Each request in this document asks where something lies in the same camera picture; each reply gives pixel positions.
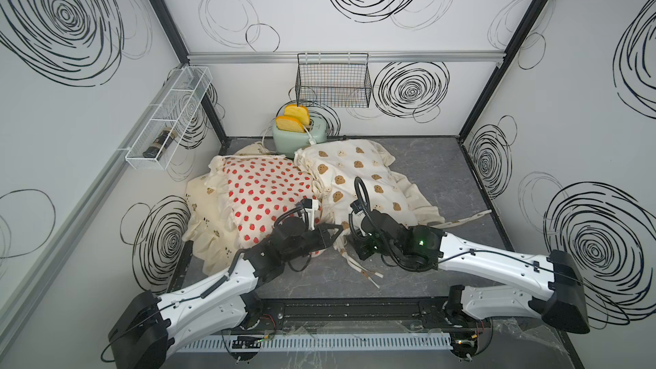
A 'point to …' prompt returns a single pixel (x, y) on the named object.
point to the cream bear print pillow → (342, 172)
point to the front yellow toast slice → (289, 124)
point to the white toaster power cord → (311, 140)
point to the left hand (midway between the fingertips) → (343, 230)
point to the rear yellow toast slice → (300, 113)
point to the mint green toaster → (286, 143)
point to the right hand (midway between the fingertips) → (349, 239)
